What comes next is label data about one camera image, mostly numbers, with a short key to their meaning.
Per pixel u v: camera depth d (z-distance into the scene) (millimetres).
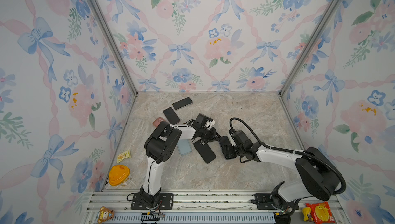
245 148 689
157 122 1034
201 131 837
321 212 703
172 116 1083
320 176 437
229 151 799
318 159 459
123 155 876
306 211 699
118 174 722
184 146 930
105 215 676
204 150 906
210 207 732
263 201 732
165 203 736
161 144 547
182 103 1141
